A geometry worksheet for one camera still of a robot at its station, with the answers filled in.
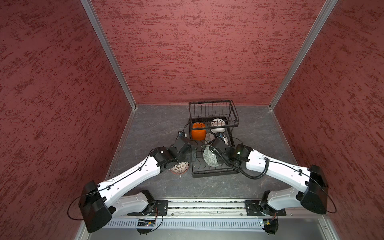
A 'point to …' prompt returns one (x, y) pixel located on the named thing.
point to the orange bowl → (198, 134)
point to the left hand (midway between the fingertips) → (186, 155)
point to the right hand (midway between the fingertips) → (223, 155)
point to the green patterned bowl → (210, 157)
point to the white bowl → (218, 122)
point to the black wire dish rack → (207, 120)
